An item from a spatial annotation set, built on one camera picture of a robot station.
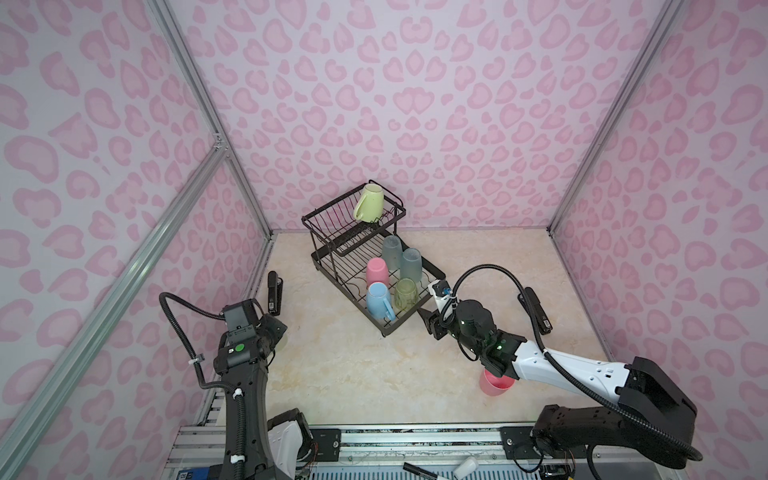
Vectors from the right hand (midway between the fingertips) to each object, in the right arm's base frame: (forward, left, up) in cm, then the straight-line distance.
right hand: (427, 301), depth 80 cm
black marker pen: (-36, +2, -16) cm, 39 cm away
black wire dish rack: (+12, +19, +6) cm, 24 cm away
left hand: (-6, +40, -2) cm, 41 cm away
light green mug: (+28, +16, +9) cm, 34 cm away
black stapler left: (+11, +49, -14) cm, 52 cm away
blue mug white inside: (+4, +13, -7) cm, 16 cm away
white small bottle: (-35, -9, -14) cm, 39 cm away
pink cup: (-17, -17, -12) cm, 27 cm away
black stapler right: (+2, -37, -15) cm, 40 cm away
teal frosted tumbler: (+24, +10, -8) cm, 27 cm away
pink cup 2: (+14, +15, -6) cm, 21 cm away
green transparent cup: (+8, +5, -9) cm, 13 cm away
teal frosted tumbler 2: (+19, +4, -8) cm, 21 cm away
